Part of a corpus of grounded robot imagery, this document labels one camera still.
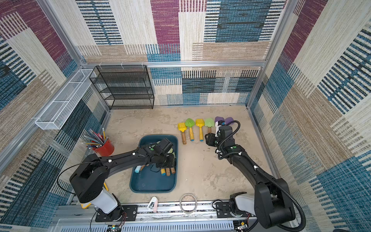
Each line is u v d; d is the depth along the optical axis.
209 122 1.08
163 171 0.82
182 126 1.05
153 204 0.75
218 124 0.79
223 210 0.73
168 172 0.83
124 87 1.10
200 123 1.08
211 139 0.76
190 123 1.08
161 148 0.68
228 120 1.15
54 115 0.71
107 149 0.93
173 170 0.84
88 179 0.44
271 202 0.41
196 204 0.77
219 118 1.12
